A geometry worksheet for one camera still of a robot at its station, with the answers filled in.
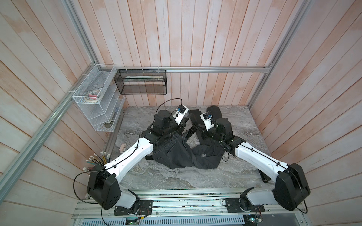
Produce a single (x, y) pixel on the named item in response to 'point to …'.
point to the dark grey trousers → (171, 150)
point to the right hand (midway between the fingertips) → (198, 125)
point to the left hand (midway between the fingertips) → (186, 120)
